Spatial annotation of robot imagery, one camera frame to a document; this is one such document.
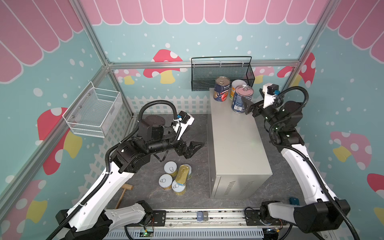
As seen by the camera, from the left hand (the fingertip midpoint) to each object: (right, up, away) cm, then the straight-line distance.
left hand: (195, 139), depth 58 cm
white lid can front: (-9, -28, +21) cm, 36 cm away
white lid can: (-14, -18, +27) cm, 36 cm away
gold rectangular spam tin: (-7, -22, +23) cm, 33 cm away
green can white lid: (-3, -20, +26) cm, 33 cm away
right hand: (+25, +20, +7) cm, 33 cm away
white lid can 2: (-17, -25, +23) cm, 38 cm away
